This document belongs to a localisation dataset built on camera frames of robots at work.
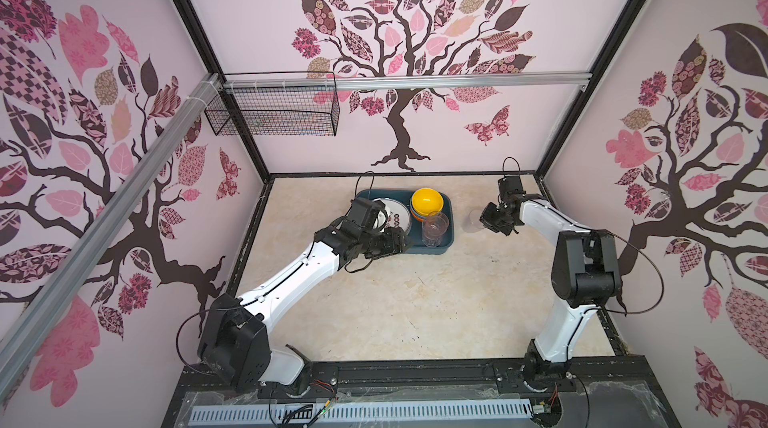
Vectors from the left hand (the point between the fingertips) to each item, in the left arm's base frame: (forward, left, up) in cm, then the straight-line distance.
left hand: (404, 249), depth 78 cm
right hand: (+18, -28, -10) cm, 35 cm away
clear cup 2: (+16, -23, -10) cm, 30 cm away
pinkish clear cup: (+16, -12, -10) cm, 22 cm away
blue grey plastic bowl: (+19, -6, -10) cm, 22 cm away
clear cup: (+12, -10, -9) cm, 18 cm away
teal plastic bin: (+9, -15, -14) cm, 22 cm away
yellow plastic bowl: (+26, -9, -10) cm, 29 cm away
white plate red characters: (+23, +2, -14) cm, 27 cm away
